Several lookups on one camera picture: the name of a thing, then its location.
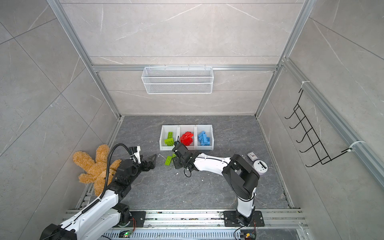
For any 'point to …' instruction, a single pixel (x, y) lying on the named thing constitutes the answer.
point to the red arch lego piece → (187, 138)
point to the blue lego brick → (203, 139)
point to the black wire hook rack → (313, 138)
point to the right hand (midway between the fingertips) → (177, 158)
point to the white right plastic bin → (208, 130)
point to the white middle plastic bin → (184, 128)
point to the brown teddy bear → (96, 170)
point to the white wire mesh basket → (177, 80)
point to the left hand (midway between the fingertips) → (149, 152)
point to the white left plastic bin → (165, 130)
